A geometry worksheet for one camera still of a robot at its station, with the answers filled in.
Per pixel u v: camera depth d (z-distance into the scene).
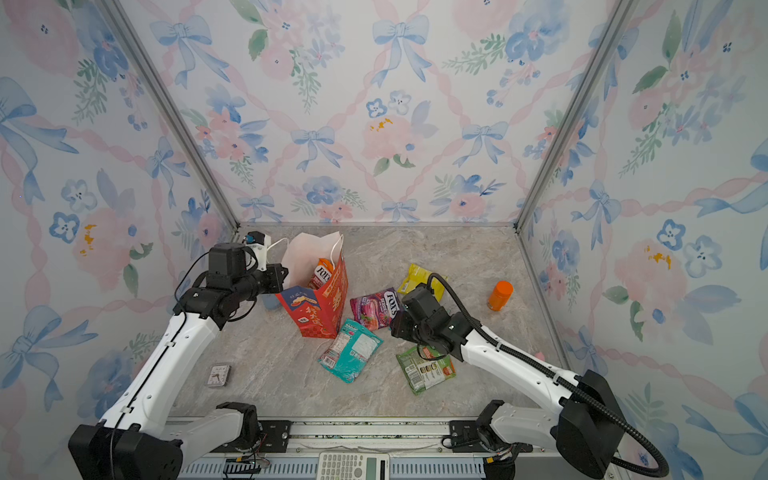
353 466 0.69
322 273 0.87
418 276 1.02
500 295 0.90
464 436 0.74
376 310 0.94
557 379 0.43
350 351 0.85
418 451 0.73
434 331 0.60
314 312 0.80
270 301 0.66
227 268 0.56
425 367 0.84
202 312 0.50
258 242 0.67
